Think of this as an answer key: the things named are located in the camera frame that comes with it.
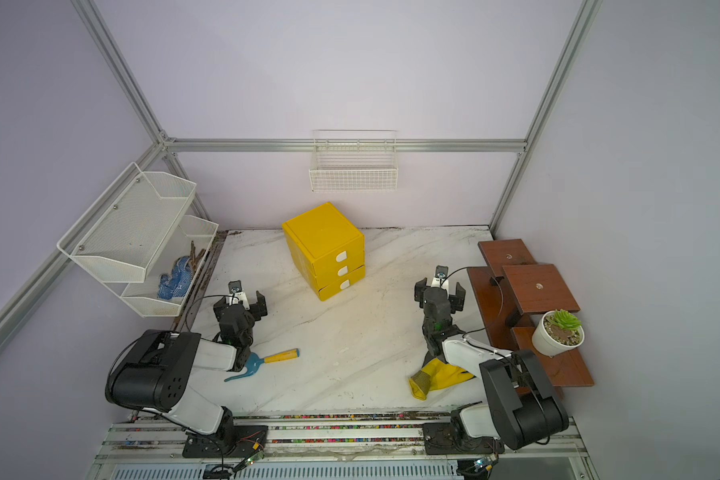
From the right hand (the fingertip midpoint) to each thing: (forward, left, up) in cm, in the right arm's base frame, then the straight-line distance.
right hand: (444, 287), depth 91 cm
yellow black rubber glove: (-24, +6, -8) cm, 26 cm away
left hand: (0, +64, -3) cm, 64 cm away
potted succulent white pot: (-22, -20, +12) cm, 32 cm away
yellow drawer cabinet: (+7, +35, +12) cm, 38 cm away
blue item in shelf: (0, +81, +4) cm, 81 cm away
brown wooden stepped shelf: (-14, -16, +11) cm, 24 cm away
